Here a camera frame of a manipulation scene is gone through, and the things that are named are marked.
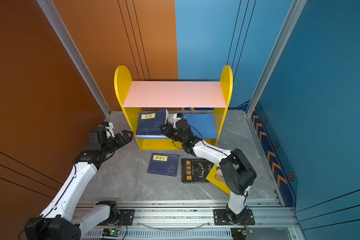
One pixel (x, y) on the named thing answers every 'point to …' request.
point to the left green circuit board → (112, 232)
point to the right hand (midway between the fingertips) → (157, 127)
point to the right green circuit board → (239, 233)
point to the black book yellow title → (195, 170)
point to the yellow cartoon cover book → (216, 177)
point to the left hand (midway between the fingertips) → (127, 134)
